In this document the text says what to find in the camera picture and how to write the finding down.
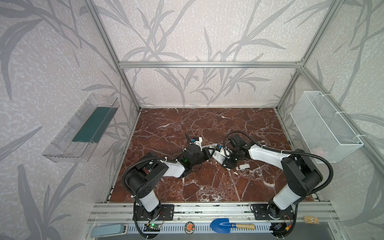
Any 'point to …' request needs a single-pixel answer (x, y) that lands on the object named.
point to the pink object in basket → (318, 151)
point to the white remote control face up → (218, 157)
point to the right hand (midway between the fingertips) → (225, 156)
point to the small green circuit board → (152, 227)
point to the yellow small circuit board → (311, 220)
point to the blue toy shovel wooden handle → (223, 225)
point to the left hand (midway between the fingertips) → (217, 147)
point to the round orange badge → (189, 227)
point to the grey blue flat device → (105, 230)
